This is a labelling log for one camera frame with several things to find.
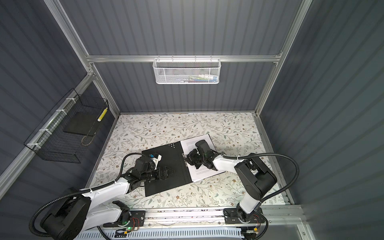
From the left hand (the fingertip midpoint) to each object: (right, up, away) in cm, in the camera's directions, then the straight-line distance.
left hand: (169, 172), depth 85 cm
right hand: (+9, +7, +3) cm, 11 cm away
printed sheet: (+11, +14, +16) cm, 24 cm away
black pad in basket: (-44, +29, -7) cm, 53 cm away
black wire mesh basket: (-49, +23, -13) cm, 56 cm away
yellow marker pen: (-37, +34, -3) cm, 50 cm away
